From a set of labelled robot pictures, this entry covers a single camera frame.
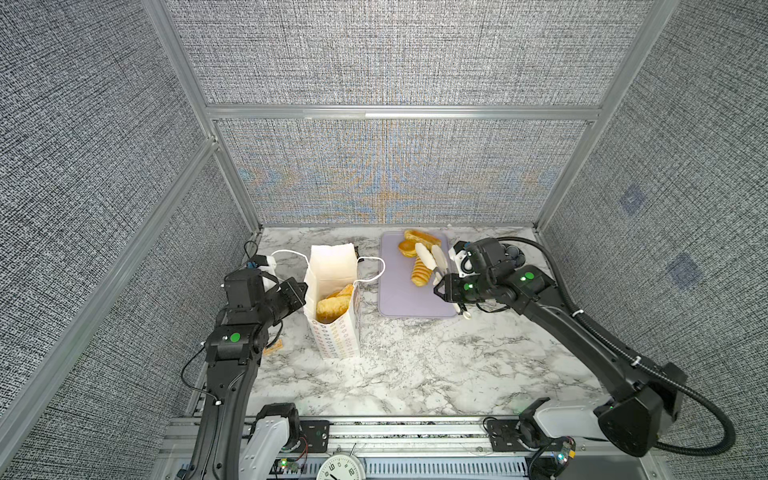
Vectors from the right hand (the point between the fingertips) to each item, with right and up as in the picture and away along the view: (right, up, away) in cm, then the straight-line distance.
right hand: (440, 287), depth 77 cm
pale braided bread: (-29, -6, +5) cm, 30 cm away
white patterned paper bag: (-29, +5, +10) cm, 31 cm away
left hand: (-33, +1, -5) cm, 33 cm away
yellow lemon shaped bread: (-26, -3, +7) cm, 27 cm away
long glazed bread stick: (-1, +15, +33) cm, 36 cm away
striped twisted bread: (-2, +2, +23) cm, 23 cm away
